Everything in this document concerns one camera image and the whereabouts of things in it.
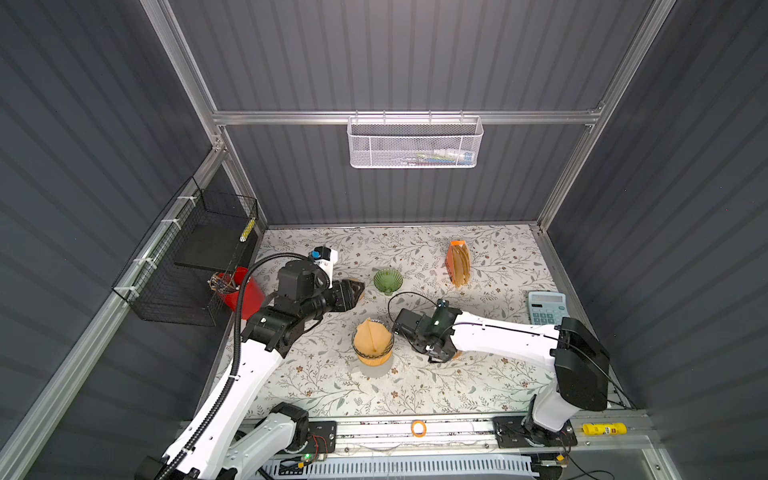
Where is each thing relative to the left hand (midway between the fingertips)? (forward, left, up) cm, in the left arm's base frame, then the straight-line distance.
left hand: (357, 286), depth 72 cm
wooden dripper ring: (-13, -4, -17) cm, 21 cm away
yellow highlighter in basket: (+21, +30, +1) cm, 37 cm away
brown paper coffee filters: (+19, -32, -18) cm, 41 cm away
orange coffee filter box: (+26, -33, -15) cm, 45 cm away
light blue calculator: (+3, -59, -22) cm, 63 cm away
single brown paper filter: (-7, -3, -14) cm, 16 cm away
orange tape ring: (-29, -14, -24) cm, 40 cm away
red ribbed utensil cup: (+7, +31, -12) cm, 34 cm away
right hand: (-9, -18, -20) cm, 28 cm away
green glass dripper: (+16, -9, -22) cm, 29 cm away
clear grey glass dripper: (-12, -6, -11) cm, 17 cm away
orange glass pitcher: (-9, -28, -25) cm, 38 cm away
